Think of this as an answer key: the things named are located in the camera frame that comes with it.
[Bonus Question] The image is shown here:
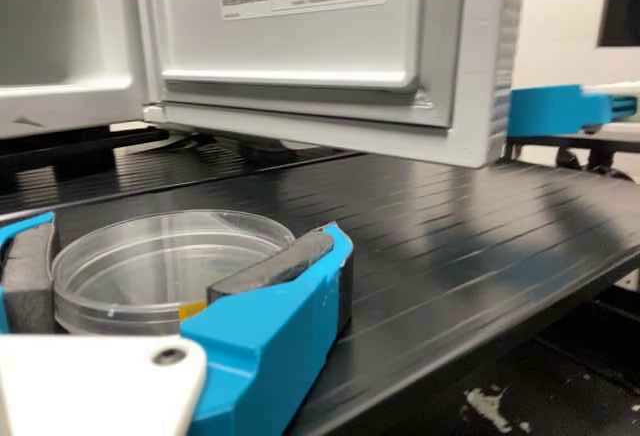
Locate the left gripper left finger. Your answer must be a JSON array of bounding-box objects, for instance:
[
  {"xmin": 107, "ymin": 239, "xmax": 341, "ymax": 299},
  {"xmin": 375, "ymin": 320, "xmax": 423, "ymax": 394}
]
[{"xmin": 0, "ymin": 210, "xmax": 57, "ymax": 336}]

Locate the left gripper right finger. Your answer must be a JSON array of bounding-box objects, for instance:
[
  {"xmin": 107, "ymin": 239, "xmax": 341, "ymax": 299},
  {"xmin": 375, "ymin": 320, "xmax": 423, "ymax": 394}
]
[{"xmin": 178, "ymin": 221, "xmax": 356, "ymax": 436}]

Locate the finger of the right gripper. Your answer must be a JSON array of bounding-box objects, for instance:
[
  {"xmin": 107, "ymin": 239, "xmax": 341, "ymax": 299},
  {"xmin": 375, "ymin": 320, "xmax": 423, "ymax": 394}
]
[{"xmin": 506, "ymin": 83, "xmax": 640, "ymax": 137}]

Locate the petri dish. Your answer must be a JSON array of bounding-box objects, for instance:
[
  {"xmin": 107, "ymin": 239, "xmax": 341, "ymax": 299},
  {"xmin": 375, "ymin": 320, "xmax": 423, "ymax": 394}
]
[{"xmin": 49, "ymin": 208, "xmax": 298, "ymax": 340}]

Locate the incubator door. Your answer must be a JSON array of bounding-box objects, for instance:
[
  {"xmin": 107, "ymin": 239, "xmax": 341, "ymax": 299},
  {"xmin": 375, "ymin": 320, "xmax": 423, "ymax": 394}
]
[{"xmin": 132, "ymin": 0, "xmax": 529, "ymax": 170}]

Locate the white incubator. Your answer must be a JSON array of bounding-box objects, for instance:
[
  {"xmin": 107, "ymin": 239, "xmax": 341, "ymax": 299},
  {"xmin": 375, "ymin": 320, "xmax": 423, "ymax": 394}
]
[{"xmin": 0, "ymin": 0, "xmax": 159, "ymax": 140}]

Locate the black platform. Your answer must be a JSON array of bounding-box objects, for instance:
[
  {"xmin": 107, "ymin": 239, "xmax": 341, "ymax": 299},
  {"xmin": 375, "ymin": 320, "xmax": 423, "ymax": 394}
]
[
  {"xmin": 0, "ymin": 123, "xmax": 369, "ymax": 210},
  {"xmin": 0, "ymin": 153, "xmax": 640, "ymax": 436}
]

